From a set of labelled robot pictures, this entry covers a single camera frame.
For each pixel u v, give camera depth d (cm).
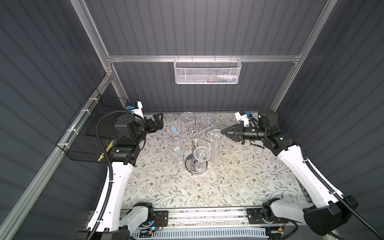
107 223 37
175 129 68
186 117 72
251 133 58
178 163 73
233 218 75
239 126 62
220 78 91
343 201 38
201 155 62
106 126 52
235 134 59
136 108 58
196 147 62
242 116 65
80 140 67
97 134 49
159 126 62
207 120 71
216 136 65
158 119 61
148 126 60
